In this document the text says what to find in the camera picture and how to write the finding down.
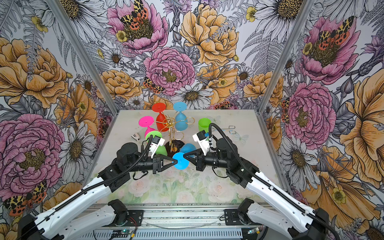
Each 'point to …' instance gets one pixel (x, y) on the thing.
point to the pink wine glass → (147, 121)
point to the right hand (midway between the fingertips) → (185, 161)
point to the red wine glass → (161, 122)
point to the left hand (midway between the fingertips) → (176, 166)
